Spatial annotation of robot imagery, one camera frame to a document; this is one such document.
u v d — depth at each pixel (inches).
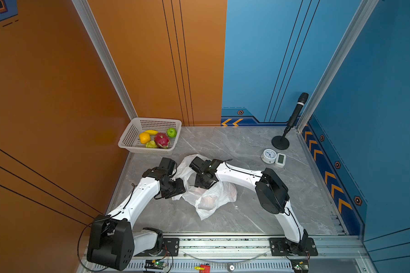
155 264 27.7
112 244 15.7
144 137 42.7
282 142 44.0
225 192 30.7
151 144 40.3
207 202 31.7
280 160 39.1
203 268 26.4
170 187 27.6
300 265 27.8
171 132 42.8
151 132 45.2
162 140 40.7
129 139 42.5
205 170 26.5
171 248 28.9
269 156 39.1
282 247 28.6
